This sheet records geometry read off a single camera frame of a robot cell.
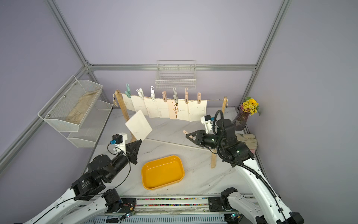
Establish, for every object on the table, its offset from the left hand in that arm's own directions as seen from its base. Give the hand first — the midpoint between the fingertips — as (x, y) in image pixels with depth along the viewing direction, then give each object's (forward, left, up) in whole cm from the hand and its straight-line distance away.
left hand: (140, 143), depth 66 cm
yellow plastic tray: (-3, -7, -30) cm, 31 cm away
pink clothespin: (+59, -23, -20) cm, 66 cm away
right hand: (+1, -22, +1) cm, 23 cm away
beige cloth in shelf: (+19, +39, +1) cm, 43 cm away
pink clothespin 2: (+3, -22, +4) cm, 23 cm away
